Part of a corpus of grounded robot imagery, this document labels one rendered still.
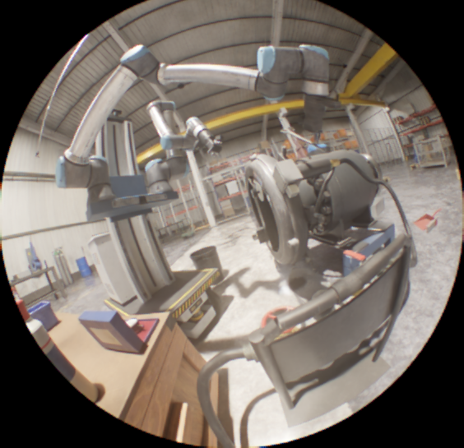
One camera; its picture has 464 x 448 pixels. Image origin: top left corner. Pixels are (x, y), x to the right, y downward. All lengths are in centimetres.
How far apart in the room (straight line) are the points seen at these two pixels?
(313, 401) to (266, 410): 17
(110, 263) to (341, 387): 138
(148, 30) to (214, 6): 265
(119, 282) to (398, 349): 156
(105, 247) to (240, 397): 113
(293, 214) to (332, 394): 78
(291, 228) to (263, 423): 85
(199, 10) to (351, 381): 859
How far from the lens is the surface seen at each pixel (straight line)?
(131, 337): 41
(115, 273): 118
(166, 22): 792
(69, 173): 83
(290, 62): 51
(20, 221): 854
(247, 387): 80
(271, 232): 99
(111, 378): 44
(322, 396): 73
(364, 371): 78
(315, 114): 57
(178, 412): 51
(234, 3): 825
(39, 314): 103
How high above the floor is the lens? 72
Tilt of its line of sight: 4 degrees down
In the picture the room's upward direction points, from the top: 19 degrees counter-clockwise
